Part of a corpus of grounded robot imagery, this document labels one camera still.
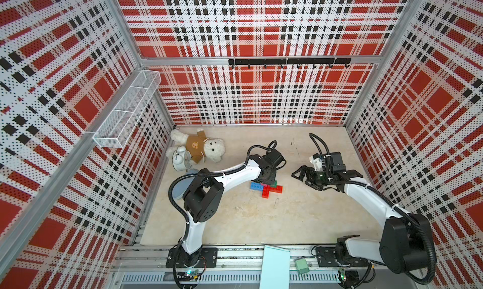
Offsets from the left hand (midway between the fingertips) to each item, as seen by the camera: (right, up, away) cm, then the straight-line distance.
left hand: (268, 178), depth 90 cm
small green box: (+11, -31, -19) cm, 38 cm away
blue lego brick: (-6, -4, +1) cm, 7 cm away
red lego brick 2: (+5, -6, +1) cm, 8 cm away
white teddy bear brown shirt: (-37, +15, +11) cm, 41 cm away
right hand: (+14, +1, -6) cm, 16 cm away
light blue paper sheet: (0, -30, -23) cm, 38 cm away
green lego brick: (+3, -4, 0) cm, 5 cm away
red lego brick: (-2, -6, -2) cm, 7 cm away
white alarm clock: (-43, +9, +2) cm, 44 cm away
